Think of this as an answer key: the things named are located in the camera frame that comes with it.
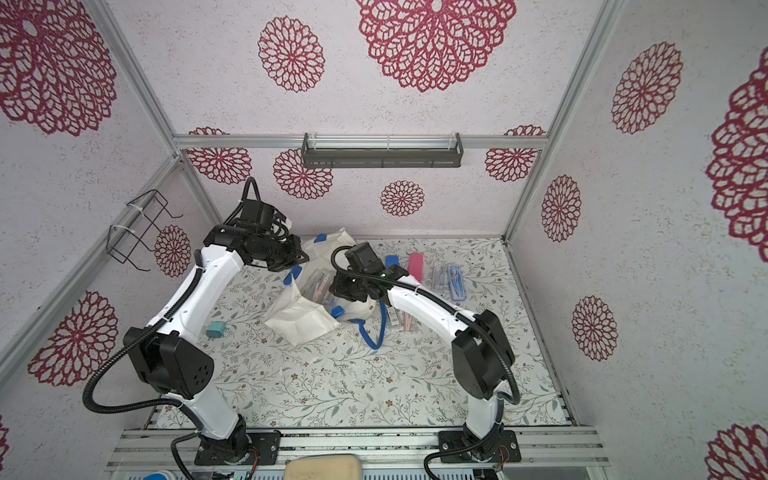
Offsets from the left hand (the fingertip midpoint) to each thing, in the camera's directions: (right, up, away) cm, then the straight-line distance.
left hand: (309, 259), depth 81 cm
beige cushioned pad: (+7, -47, -14) cm, 50 cm away
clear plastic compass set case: (+41, -6, +28) cm, 50 cm away
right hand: (+5, -7, 0) cm, 8 cm away
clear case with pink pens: (+28, -20, +14) cm, 37 cm away
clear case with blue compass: (+46, -8, +25) cm, 53 cm away
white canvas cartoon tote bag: (+1, -13, -4) cm, 14 cm away
